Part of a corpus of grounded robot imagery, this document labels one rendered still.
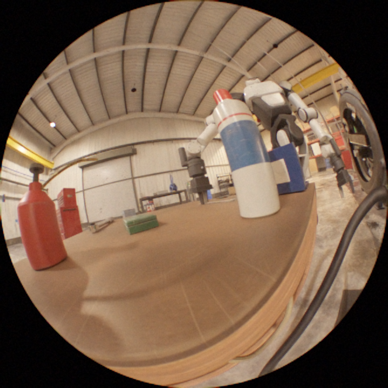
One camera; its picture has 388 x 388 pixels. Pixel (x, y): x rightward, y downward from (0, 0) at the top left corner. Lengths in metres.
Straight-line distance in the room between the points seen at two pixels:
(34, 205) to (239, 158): 0.27
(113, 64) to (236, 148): 8.53
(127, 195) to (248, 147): 7.95
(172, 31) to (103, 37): 3.38
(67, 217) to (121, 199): 5.81
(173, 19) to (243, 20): 3.31
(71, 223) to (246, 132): 2.85
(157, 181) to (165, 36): 9.35
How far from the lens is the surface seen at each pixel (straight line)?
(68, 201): 2.86
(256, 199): 0.15
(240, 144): 0.16
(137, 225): 0.25
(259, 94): 0.80
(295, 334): 0.37
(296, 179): 0.30
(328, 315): 0.63
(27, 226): 0.20
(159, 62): 8.53
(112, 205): 8.30
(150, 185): 7.96
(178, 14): 7.98
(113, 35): 8.16
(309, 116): 0.86
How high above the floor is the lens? 0.52
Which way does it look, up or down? 1 degrees up
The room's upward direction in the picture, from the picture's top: 13 degrees counter-clockwise
